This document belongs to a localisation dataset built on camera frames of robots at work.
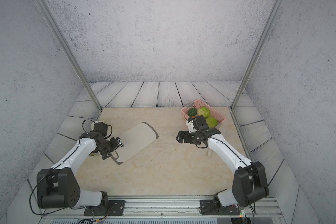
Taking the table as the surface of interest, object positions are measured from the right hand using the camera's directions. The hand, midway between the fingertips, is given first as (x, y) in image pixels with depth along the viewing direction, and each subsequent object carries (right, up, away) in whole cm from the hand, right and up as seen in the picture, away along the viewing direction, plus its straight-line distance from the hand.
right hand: (183, 138), depth 83 cm
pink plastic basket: (+14, +24, +35) cm, 45 cm away
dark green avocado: (+10, +17, +31) cm, 37 cm away
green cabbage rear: (+17, +17, +22) cm, 32 cm away
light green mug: (-46, +9, -13) cm, 49 cm away
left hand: (-38, -6, +3) cm, 39 cm away
